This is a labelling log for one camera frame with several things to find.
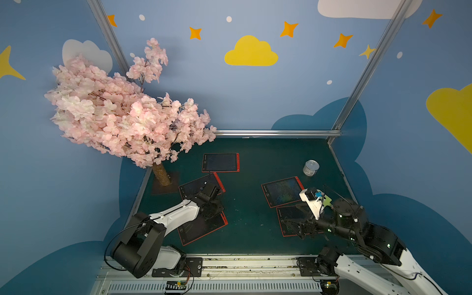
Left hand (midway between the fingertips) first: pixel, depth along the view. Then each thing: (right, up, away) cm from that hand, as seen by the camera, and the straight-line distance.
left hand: (223, 207), depth 89 cm
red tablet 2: (+32, +6, +9) cm, 34 cm away
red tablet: (-4, +21, +22) cm, 30 cm away
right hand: (+27, +6, -25) cm, 38 cm away
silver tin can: (+48, +19, +12) cm, 53 cm away
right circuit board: (+44, -28, -16) cm, 55 cm away
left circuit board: (-18, -28, -16) cm, 37 cm away
